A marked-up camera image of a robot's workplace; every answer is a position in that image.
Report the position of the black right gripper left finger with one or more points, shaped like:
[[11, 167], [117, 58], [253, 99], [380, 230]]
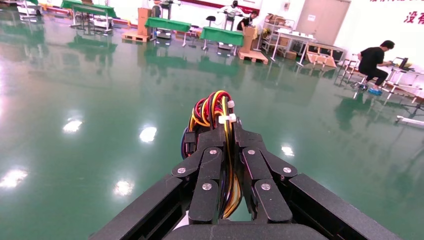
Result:
[[205, 185]]

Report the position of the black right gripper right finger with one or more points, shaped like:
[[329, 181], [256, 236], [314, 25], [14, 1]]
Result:
[[265, 185]]

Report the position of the wooden pallet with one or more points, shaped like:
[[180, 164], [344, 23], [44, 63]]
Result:
[[253, 57], [134, 37]]

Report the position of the wooden rack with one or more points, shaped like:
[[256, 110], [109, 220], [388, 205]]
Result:
[[314, 58]]

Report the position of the tall cardboard box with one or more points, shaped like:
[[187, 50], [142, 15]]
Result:
[[144, 21], [249, 41]]

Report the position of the green cloth table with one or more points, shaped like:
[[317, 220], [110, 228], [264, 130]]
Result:
[[222, 35], [167, 24], [96, 10]]

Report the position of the white work table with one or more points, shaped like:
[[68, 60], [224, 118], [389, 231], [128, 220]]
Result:
[[294, 34]]

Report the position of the white metal stand base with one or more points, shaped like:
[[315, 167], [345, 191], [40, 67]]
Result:
[[410, 122]]

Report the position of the standing person in black shirt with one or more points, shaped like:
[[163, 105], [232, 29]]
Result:
[[245, 22]]

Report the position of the seated person in black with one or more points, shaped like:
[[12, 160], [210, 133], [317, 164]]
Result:
[[371, 59]]

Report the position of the metal shelf rack with boxes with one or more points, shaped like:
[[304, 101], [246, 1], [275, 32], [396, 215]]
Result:
[[275, 20]]

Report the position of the black stool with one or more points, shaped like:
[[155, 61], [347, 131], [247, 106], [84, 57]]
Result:
[[210, 18]]

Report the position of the grey door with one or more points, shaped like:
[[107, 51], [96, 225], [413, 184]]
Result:
[[323, 20]]

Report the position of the white frame table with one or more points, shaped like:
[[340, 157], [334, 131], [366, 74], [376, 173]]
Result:
[[407, 71]]

